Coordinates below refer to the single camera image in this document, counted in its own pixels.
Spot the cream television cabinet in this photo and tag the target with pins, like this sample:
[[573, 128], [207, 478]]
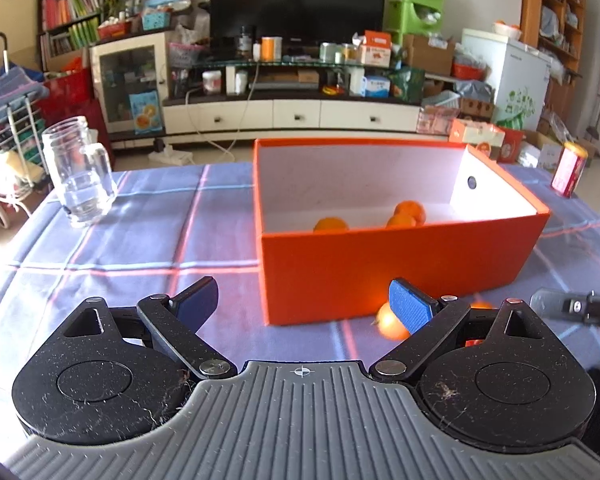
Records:
[[290, 115]]

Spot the glass mug jar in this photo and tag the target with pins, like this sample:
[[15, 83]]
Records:
[[77, 175]]

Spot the wooden shelf unit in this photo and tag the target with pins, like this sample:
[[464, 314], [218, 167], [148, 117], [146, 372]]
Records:
[[555, 15]]

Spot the white jar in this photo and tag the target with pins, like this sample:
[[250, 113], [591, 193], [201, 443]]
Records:
[[212, 83]]

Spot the red drink can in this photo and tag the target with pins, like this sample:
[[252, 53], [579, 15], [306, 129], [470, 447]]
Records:
[[570, 170]]

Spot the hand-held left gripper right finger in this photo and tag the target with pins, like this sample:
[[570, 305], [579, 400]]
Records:
[[410, 308]]

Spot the dark bookshelf with books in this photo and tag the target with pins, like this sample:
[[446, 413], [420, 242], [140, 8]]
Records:
[[70, 10]]

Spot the blue tissue box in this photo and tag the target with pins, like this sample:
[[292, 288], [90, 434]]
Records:
[[377, 86]]

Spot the blue checked tablecloth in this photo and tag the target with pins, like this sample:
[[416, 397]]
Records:
[[130, 240]]

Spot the green snack bag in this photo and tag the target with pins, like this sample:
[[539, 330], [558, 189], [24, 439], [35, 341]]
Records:
[[407, 85]]

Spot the orange cardboard box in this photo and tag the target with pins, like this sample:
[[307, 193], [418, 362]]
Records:
[[395, 270]]

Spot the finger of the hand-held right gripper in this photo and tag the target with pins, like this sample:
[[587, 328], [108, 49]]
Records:
[[570, 306]]

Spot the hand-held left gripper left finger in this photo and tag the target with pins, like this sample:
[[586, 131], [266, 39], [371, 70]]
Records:
[[197, 301]]

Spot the green stacked bins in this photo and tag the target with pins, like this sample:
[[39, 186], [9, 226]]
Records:
[[415, 5]]

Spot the white glass-door cabinet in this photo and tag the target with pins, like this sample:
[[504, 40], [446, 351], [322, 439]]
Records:
[[130, 85]]

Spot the orange and white carton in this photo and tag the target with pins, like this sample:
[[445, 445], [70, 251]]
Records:
[[377, 50]]

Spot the brown cardboard box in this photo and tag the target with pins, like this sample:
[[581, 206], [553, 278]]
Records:
[[430, 55]]

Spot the black television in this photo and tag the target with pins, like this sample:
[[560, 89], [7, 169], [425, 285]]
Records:
[[297, 0]]

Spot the bowl of oranges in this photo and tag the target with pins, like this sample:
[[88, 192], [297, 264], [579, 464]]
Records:
[[507, 29]]

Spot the orange canister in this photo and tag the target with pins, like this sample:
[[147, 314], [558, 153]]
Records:
[[271, 49]]

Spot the white chest freezer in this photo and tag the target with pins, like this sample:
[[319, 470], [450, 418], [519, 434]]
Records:
[[515, 80]]

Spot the orange printed fruit carton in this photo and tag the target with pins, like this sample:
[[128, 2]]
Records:
[[475, 137]]

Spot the white power strip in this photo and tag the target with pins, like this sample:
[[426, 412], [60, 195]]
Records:
[[170, 155]]

